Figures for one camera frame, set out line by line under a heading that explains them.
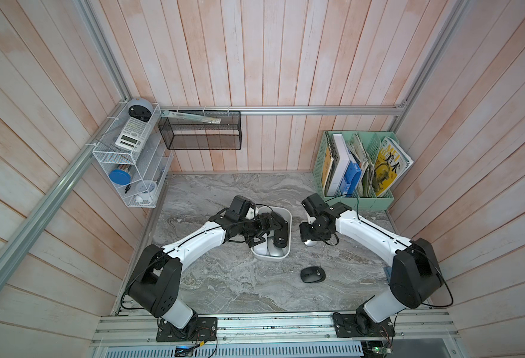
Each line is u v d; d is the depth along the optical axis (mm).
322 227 637
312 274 839
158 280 434
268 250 902
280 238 895
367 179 962
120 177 763
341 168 923
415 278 439
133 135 777
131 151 735
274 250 904
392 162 974
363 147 969
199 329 725
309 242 848
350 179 949
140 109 809
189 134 1073
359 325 660
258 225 739
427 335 727
